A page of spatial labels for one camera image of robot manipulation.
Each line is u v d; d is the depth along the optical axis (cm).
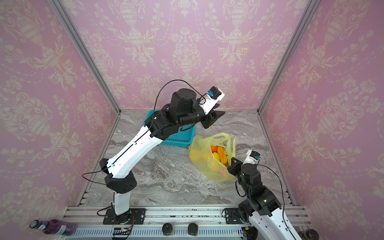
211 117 50
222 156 92
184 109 44
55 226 65
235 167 64
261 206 50
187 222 74
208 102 49
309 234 61
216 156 92
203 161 83
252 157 64
